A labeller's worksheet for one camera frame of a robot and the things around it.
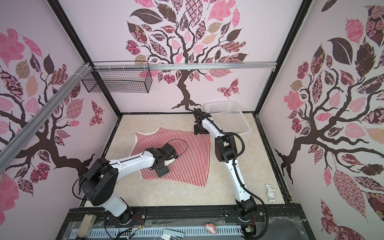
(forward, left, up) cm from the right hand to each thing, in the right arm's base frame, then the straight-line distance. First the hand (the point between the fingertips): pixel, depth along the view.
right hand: (201, 130), depth 109 cm
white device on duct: (-63, +17, +2) cm, 65 cm away
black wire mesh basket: (+40, +66, +18) cm, 80 cm away
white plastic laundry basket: (+14, -22, 0) cm, 26 cm away
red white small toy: (-61, -2, +5) cm, 61 cm away
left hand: (-30, +28, +2) cm, 41 cm away
